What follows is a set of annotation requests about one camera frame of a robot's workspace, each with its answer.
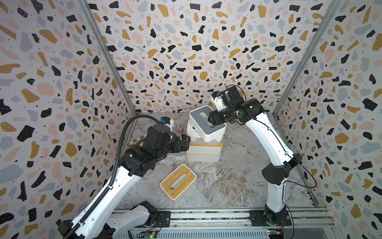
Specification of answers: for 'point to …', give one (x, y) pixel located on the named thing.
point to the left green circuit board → (147, 234)
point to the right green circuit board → (274, 232)
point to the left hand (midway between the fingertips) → (183, 138)
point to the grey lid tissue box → (199, 118)
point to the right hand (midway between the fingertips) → (213, 117)
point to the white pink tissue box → (196, 138)
